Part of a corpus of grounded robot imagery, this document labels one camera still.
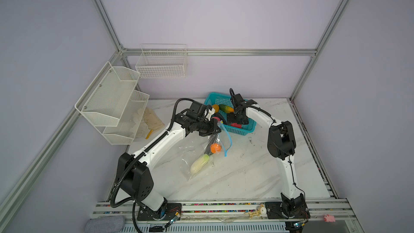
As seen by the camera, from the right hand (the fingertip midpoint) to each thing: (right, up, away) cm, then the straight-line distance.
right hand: (233, 120), depth 101 cm
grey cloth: (-60, -44, -32) cm, 81 cm away
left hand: (-10, -4, -24) cm, 26 cm away
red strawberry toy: (+1, -2, -4) cm, 5 cm away
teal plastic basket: (-11, +15, +10) cm, 21 cm away
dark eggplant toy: (-9, +3, +6) cm, 11 cm away
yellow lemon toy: (-11, +9, +10) cm, 17 cm away
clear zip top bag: (-8, -9, -14) cm, 18 cm away
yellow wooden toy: (+9, -40, -29) cm, 50 cm away
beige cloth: (-56, -2, +7) cm, 57 cm away
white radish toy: (-20, -22, -17) cm, 35 cm away
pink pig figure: (+38, -42, -31) cm, 65 cm away
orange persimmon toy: (-12, -12, -22) cm, 28 cm away
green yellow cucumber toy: (-4, +8, +8) cm, 12 cm away
